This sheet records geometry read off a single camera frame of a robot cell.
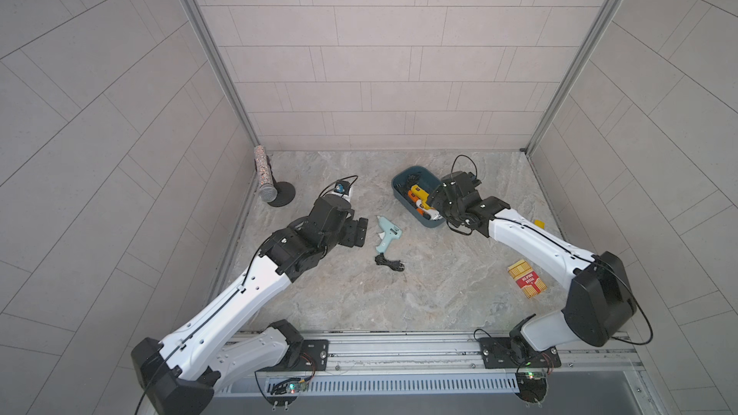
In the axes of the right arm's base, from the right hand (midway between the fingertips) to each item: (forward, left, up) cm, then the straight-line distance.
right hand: (430, 201), depth 86 cm
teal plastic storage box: (+17, +6, -10) cm, 21 cm away
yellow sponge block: (-2, -38, -14) cm, 41 cm away
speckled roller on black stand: (+1, +45, +7) cm, 45 cm away
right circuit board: (-45, -18, -15) cm, 51 cm away
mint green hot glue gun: (-3, +13, -11) cm, 17 cm away
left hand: (-9, +22, +8) cm, 25 cm away
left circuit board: (-43, +40, -11) cm, 60 cm away
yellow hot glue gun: (+6, +1, -5) cm, 8 cm away
